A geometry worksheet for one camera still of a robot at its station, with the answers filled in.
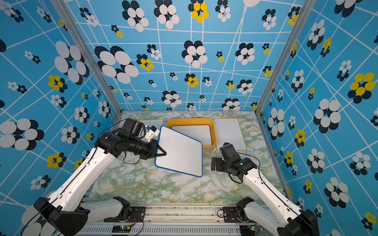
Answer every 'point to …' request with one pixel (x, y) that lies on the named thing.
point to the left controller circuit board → (121, 228)
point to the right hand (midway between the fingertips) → (220, 163)
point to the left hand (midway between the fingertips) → (167, 151)
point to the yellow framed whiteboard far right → (229, 131)
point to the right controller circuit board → (250, 229)
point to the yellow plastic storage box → (209, 121)
